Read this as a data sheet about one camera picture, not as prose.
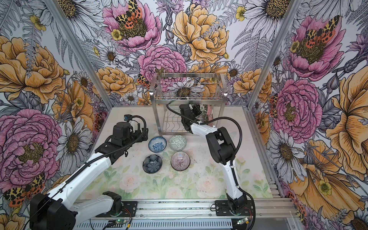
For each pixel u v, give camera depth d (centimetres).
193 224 78
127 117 70
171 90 115
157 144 97
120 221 71
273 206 77
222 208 74
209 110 105
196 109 89
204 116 104
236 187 62
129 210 73
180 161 89
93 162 50
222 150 58
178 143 99
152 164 89
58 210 38
